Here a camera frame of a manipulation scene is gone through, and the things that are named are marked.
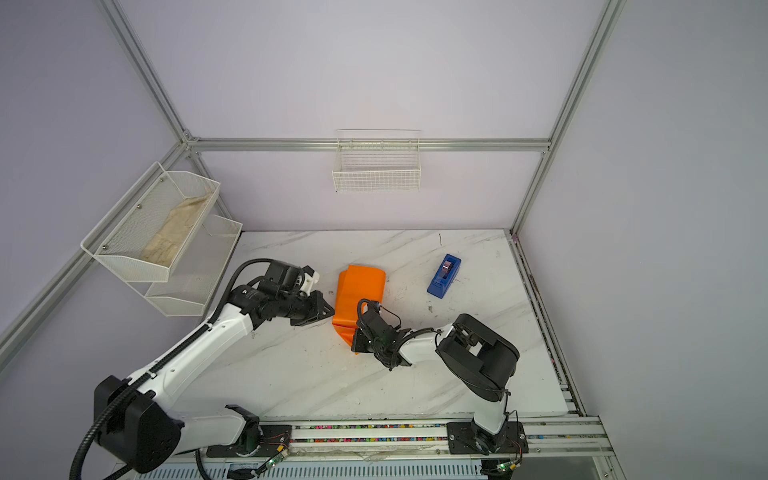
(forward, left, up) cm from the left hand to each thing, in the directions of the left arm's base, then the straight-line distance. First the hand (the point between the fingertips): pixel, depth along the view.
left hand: (331, 315), depth 78 cm
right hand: (0, -3, -15) cm, 16 cm away
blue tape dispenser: (+22, -34, -11) cm, 42 cm away
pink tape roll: (+25, -35, -10) cm, 44 cm away
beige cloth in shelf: (+13, +44, +12) cm, 48 cm away
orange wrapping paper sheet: (+19, -4, -12) cm, 23 cm away
